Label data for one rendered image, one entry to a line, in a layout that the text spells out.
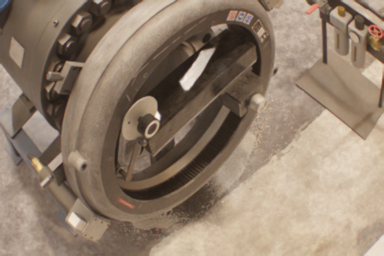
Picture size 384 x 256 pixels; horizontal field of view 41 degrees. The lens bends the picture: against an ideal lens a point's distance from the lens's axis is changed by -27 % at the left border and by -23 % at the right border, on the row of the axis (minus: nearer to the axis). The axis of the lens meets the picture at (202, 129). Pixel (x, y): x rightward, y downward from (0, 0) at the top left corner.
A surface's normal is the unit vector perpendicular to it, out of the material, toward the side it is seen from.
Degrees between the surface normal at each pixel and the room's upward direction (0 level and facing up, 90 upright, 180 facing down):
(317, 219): 0
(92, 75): 35
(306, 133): 0
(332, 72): 0
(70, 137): 60
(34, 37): 44
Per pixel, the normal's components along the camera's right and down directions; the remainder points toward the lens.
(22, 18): -0.49, -0.07
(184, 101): -0.11, -0.55
